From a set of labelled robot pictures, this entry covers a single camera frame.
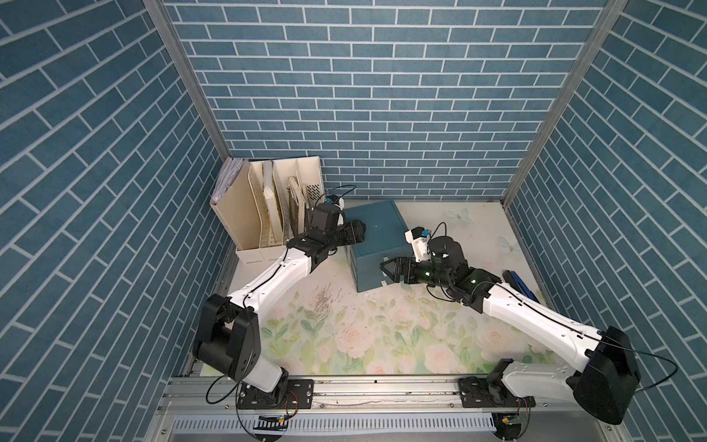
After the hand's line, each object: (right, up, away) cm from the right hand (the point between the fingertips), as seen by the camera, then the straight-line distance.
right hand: (391, 267), depth 75 cm
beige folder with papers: (-48, +19, +9) cm, 53 cm away
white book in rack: (-39, +16, +19) cm, 46 cm away
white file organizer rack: (-39, +24, +31) cm, 56 cm away
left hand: (-7, +11, +9) cm, 16 cm away
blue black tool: (+43, -6, +19) cm, 48 cm away
